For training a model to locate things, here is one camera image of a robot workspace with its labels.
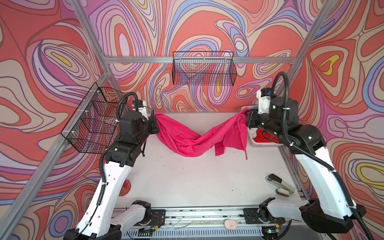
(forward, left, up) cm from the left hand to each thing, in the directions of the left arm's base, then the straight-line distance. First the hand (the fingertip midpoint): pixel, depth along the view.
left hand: (157, 115), depth 66 cm
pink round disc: (-37, -34, -35) cm, 61 cm away
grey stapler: (-21, -66, -36) cm, 78 cm away
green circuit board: (-40, +7, -40) cm, 57 cm away
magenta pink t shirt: (-2, -11, -16) cm, 20 cm away
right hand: (-3, -39, +3) cm, 39 cm away
